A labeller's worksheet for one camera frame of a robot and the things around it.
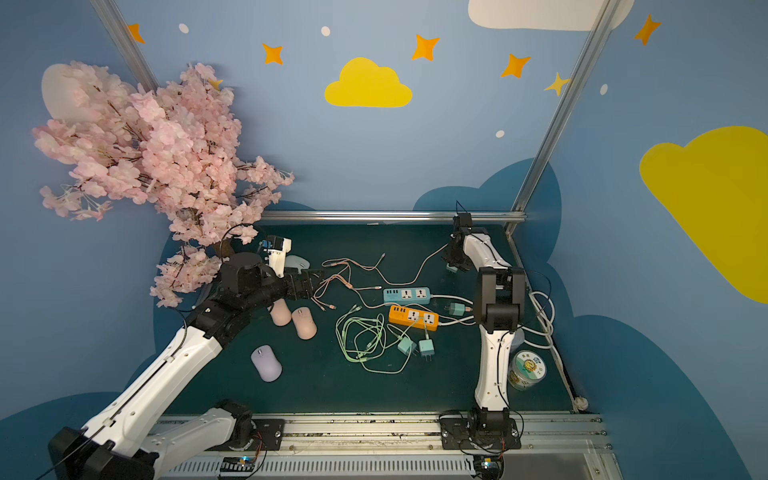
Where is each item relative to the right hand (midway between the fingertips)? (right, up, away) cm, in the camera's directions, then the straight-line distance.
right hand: (457, 258), depth 106 cm
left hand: (-45, -2, -31) cm, 55 cm away
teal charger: (-3, -16, -10) cm, 19 cm away
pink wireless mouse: (-52, -20, -13) cm, 57 cm away
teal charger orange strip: (-14, -27, -18) cm, 35 cm away
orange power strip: (-17, -19, -13) cm, 28 cm away
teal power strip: (-19, -13, -7) cm, 24 cm away
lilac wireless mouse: (-60, -30, -22) cm, 71 cm away
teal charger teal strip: (-2, -4, -1) cm, 4 cm away
